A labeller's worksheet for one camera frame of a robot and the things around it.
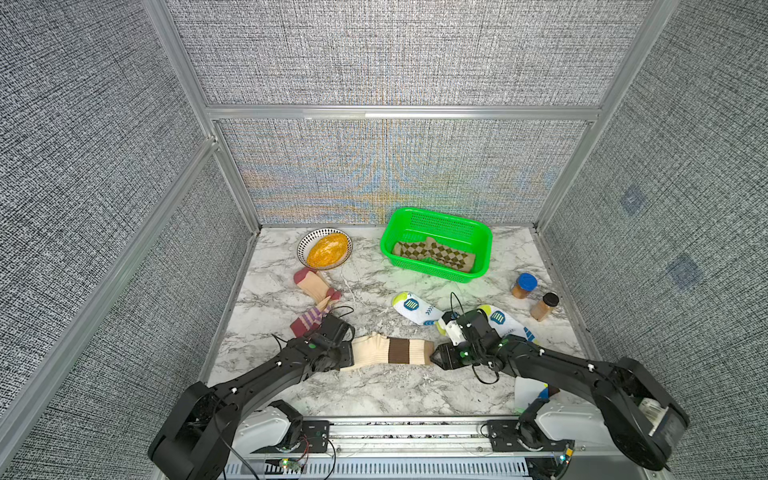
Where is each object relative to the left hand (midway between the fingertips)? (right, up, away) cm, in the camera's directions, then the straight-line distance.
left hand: (350, 354), depth 86 cm
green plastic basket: (+20, +41, +31) cm, 55 cm away
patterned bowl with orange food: (-11, +31, +18) cm, 37 cm away
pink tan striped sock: (-15, +19, +15) cm, 29 cm away
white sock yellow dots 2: (+47, -7, -9) cm, 48 cm away
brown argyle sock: (+37, +27, +21) cm, 50 cm away
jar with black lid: (+57, +12, +5) cm, 59 cm away
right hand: (+24, +2, -1) cm, 25 cm away
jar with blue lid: (+55, +20, +10) cm, 60 cm away
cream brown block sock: (+6, +1, +1) cm, 7 cm away
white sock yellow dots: (+20, +11, +9) cm, 25 cm away
